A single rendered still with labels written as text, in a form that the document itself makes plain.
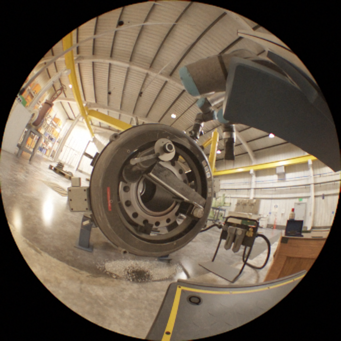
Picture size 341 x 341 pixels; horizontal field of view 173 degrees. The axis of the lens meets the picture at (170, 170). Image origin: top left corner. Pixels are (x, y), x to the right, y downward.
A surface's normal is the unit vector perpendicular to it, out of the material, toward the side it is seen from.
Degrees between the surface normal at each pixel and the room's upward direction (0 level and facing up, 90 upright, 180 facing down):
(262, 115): 180
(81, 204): 90
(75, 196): 90
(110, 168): 90
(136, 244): 90
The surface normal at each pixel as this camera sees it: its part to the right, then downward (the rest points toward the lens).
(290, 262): -0.80, -0.38
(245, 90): -0.28, 0.92
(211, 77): -0.41, 0.79
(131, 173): 0.53, -0.08
